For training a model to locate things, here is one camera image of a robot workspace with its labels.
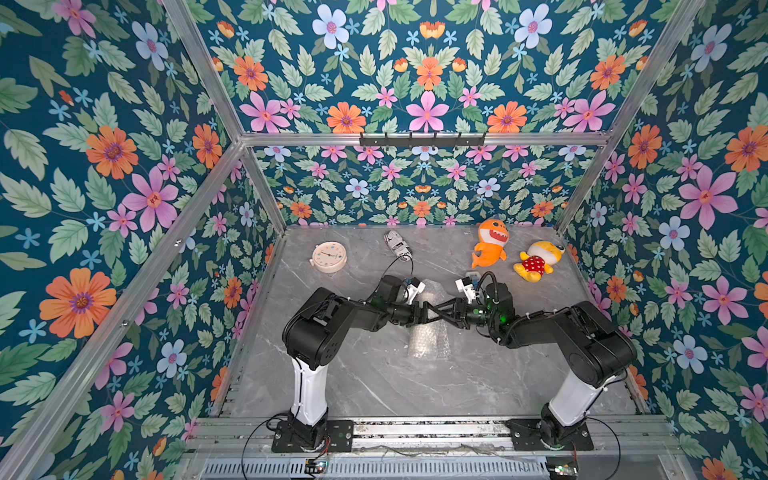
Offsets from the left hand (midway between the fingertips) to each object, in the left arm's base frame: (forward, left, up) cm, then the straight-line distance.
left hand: (439, 319), depth 89 cm
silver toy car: (+32, +11, -1) cm, 34 cm away
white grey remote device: (+16, -14, 0) cm, 22 cm away
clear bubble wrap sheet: (-7, +4, +1) cm, 8 cm away
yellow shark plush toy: (+18, -37, +1) cm, 41 cm away
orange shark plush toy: (+31, -24, +3) cm, 39 cm away
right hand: (+1, 0, +5) cm, 5 cm away
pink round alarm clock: (+29, +36, -2) cm, 47 cm away
